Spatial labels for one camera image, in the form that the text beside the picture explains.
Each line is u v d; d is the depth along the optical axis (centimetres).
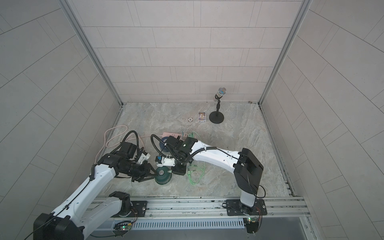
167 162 66
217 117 108
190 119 108
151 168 70
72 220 38
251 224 68
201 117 106
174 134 96
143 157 72
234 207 74
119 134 98
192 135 90
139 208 71
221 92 85
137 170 64
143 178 66
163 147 60
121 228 65
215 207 72
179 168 65
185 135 91
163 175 72
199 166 85
